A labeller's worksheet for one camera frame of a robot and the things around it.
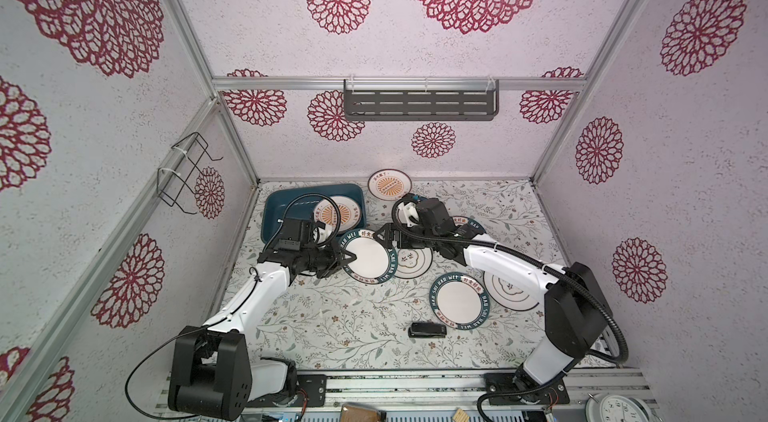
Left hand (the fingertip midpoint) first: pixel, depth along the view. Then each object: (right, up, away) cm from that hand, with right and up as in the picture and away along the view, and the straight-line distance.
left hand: (354, 261), depth 82 cm
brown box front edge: (+2, -32, -13) cm, 35 cm away
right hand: (+8, +8, +1) cm, 12 cm away
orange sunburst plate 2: (+10, +24, +38) cm, 47 cm away
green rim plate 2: (+36, +10, +26) cm, 46 cm away
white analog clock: (+62, -32, -13) cm, 71 cm away
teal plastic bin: (-23, +16, +31) cm, 42 cm away
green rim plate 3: (+30, -13, +6) cm, 34 cm away
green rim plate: (+6, 0, -1) cm, 6 cm away
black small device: (+20, -20, +2) cm, 28 cm away
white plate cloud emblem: (+18, -3, +16) cm, 24 cm away
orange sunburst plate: (-4, +13, +27) cm, 30 cm away
